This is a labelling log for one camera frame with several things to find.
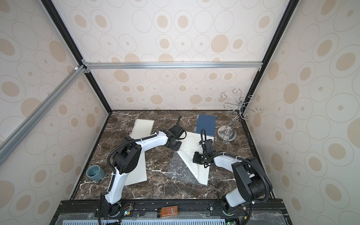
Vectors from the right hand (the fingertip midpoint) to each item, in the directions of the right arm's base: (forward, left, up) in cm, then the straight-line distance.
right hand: (198, 158), depth 92 cm
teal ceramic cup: (-14, +63, +2) cm, 65 cm away
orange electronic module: (-31, +15, +4) cm, 35 cm away
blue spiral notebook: (+33, -7, -1) cm, 34 cm away
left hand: (+8, +13, +2) cm, 15 cm away
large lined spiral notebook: (+7, +5, +7) cm, 11 cm away
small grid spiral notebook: (+24, +44, +1) cm, 50 cm away
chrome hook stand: (+20, -22, +2) cm, 30 cm away
